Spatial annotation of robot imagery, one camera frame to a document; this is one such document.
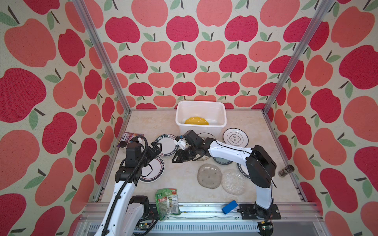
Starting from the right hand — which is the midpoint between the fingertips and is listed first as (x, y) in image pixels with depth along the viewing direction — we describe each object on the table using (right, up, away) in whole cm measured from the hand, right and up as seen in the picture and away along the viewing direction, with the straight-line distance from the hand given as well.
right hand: (174, 163), depth 81 cm
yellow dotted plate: (+14, +24, +31) cm, 42 cm away
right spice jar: (+63, -3, -2) cm, 63 cm away
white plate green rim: (-8, 0, -14) cm, 16 cm away
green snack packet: (-3, -20, -5) cm, 20 cm away
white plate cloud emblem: (+42, +13, +23) cm, 50 cm away
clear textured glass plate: (+34, -12, +3) cm, 36 cm away
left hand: (-8, +8, -3) cm, 12 cm away
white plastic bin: (+18, +28, +33) cm, 47 cm away
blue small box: (+30, -22, -5) cm, 37 cm away
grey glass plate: (+20, -9, +5) cm, 23 cm away
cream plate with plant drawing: (+17, +16, -3) cm, 23 cm away
